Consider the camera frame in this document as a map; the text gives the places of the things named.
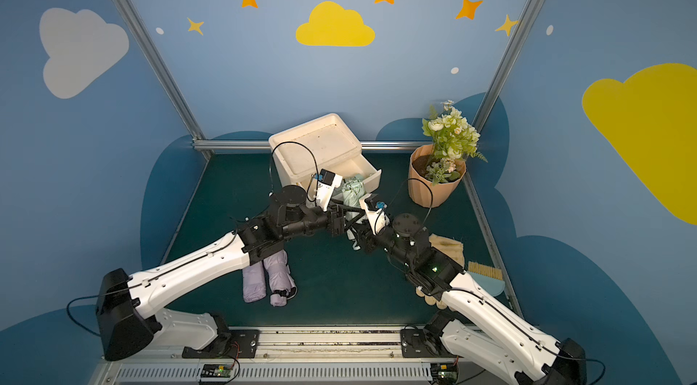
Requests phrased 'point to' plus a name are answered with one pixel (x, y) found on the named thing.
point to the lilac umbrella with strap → (254, 282)
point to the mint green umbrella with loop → (351, 233)
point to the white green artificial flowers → (453, 141)
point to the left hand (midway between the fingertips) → (361, 206)
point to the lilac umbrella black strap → (280, 279)
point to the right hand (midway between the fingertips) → (358, 213)
